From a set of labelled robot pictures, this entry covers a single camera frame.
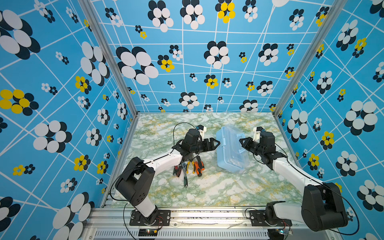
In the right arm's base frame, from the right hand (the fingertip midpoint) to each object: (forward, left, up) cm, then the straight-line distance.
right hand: (241, 140), depth 88 cm
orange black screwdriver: (-12, +25, -11) cm, 29 cm away
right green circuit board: (-44, -12, -14) cm, 48 cm away
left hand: (-5, +15, +4) cm, 16 cm away
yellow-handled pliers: (-9, +29, -12) cm, 32 cm away
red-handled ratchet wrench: (-15, +38, -10) cm, 42 cm away
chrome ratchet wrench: (-11, +34, -12) cm, 38 cm away
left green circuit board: (-44, +50, -15) cm, 69 cm away
